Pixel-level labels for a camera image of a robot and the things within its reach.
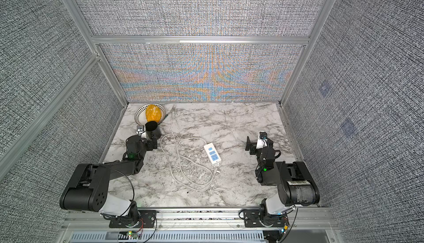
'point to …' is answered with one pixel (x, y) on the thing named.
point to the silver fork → (173, 109)
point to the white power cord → (192, 137)
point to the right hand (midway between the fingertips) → (258, 132)
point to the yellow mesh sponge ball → (153, 113)
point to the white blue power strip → (212, 153)
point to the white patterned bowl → (140, 115)
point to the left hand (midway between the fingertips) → (148, 133)
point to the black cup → (152, 131)
